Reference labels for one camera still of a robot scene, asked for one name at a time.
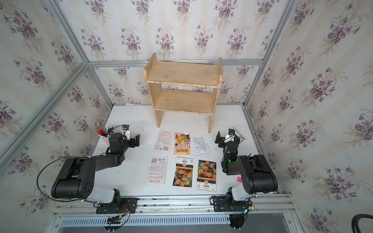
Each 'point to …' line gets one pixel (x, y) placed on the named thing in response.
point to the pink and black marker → (239, 179)
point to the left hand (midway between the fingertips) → (132, 134)
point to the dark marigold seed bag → (183, 172)
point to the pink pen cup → (106, 138)
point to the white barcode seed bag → (162, 141)
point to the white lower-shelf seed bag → (156, 171)
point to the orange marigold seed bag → (206, 175)
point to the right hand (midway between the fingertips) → (228, 133)
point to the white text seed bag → (200, 145)
